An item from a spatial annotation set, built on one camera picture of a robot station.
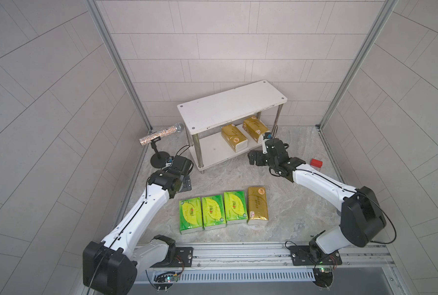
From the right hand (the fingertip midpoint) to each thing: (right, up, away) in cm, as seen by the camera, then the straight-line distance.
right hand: (254, 153), depth 87 cm
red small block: (+34, -7, +10) cm, 36 cm away
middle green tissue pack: (-19, -25, -10) cm, 33 cm away
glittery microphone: (-38, +12, +4) cm, 40 cm away
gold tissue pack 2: (+2, +13, +14) cm, 19 cm away
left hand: (-35, -13, -7) cm, 37 cm away
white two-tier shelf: (-6, +16, -10) cm, 20 cm away
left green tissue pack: (-28, -25, -12) cm, 40 cm away
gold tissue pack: (-10, +7, +8) cm, 15 cm away
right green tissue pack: (-10, -23, -9) cm, 26 cm away
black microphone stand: (-50, -4, +10) cm, 51 cm away
